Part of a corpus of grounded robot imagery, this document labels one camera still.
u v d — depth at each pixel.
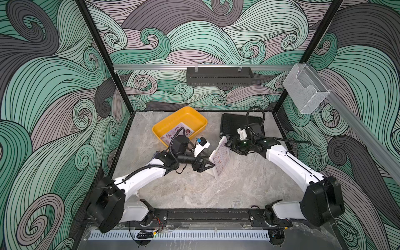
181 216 0.75
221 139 0.79
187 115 1.17
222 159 0.83
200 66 0.94
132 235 0.69
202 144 0.67
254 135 0.63
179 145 0.61
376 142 0.54
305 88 0.79
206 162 0.67
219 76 0.96
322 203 0.40
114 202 0.40
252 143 0.63
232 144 0.75
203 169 0.68
